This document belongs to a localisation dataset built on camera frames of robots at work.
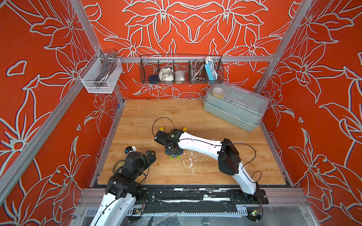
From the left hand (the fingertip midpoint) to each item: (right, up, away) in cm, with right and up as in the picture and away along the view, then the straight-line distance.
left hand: (151, 155), depth 77 cm
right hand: (+9, -1, +5) cm, 10 cm away
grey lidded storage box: (+54, +29, +16) cm, 63 cm away
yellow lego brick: (+20, +12, +22) cm, 32 cm away
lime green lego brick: (+15, -4, +10) cm, 19 cm away
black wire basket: (0, +56, +24) cm, 61 cm away
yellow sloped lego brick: (+3, +12, +23) cm, 26 cm away
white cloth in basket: (+7, +50, +15) cm, 52 cm away
